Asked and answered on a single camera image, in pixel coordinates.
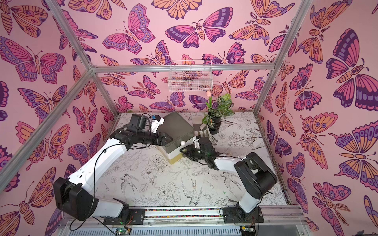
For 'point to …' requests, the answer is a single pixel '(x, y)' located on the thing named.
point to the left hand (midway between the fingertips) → (170, 138)
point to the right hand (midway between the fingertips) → (178, 153)
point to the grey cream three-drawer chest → (181, 132)
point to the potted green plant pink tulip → (222, 105)
